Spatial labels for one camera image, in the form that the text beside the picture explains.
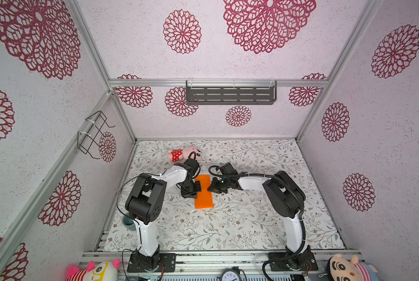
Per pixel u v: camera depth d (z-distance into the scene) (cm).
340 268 66
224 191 90
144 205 51
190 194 85
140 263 67
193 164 81
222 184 87
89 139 76
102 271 66
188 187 81
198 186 85
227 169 81
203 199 93
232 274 69
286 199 54
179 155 103
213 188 86
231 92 93
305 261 64
